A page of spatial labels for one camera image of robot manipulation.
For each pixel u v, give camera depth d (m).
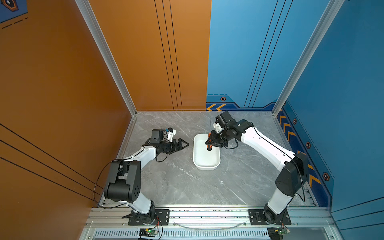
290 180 0.44
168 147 0.79
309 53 0.85
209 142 0.78
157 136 0.74
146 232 0.71
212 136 0.71
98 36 0.79
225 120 0.64
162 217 0.74
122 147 1.05
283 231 0.70
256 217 0.72
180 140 0.81
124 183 0.45
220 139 0.69
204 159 0.92
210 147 0.77
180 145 0.80
